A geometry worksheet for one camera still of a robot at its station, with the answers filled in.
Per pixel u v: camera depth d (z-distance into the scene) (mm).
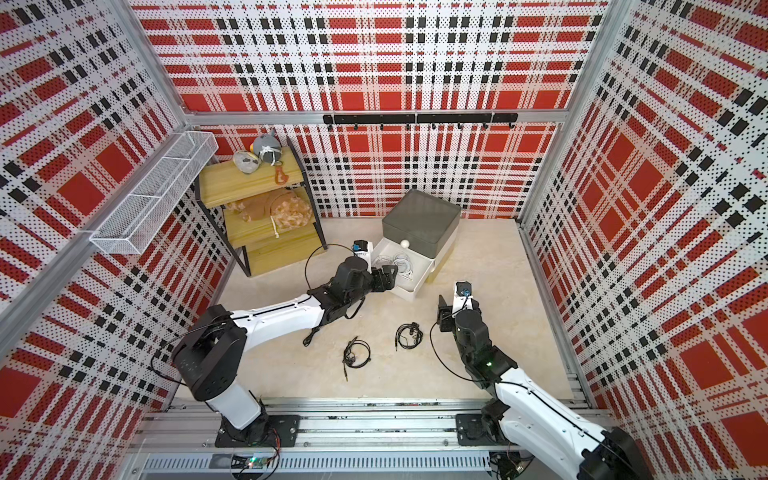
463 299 677
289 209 890
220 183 849
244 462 695
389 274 796
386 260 985
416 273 960
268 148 861
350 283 663
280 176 865
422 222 929
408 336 906
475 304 746
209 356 453
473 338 586
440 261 986
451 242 1031
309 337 886
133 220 703
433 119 907
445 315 719
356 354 863
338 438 732
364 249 776
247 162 841
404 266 957
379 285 768
